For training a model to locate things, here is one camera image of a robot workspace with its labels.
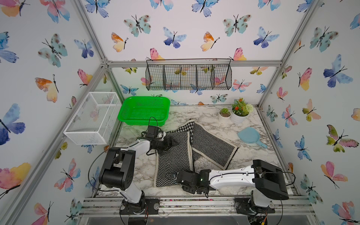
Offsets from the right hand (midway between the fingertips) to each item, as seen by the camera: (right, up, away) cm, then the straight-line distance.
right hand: (186, 179), depth 80 cm
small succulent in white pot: (+28, +37, +24) cm, 53 cm away
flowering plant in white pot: (+38, +40, +18) cm, 58 cm away
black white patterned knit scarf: (+7, +19, +18) cm, 27 cm away
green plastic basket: (-34, +41, +38) cm, 66 cm away
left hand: (-7, +17, +11) cm, 22 cm away
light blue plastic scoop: (+48, +22, +23) cm, 57 cm away
